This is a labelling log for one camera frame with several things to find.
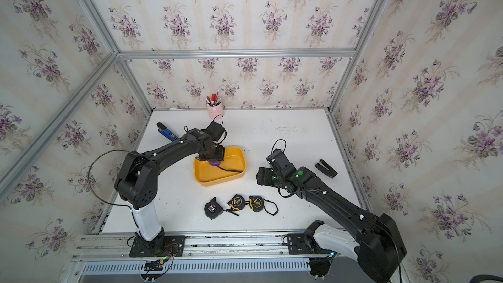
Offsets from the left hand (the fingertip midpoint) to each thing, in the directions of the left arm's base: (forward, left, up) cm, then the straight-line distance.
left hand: (219, 159), depth 92 cm
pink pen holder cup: (+31, +5, +2) cm, 31 cm away
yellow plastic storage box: (-1, -7, -4) cm, 8 cm away
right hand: (-12, -21, +6) cm, 25 cm away
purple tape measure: (-4, +1, +3) cm, 5 cm away
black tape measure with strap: (-23, +1, -1) cm, 23 cm away
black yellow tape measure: (-21, -18, -1) cm, 27 cm away
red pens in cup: (+36, +6, +5) cm, 37 cm away
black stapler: (-5, -53, -3) cm, 53 cm away
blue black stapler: (+20, +33, -3) cm, 38 cm away
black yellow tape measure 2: (-21, -9, -1) cm, 23 cm away
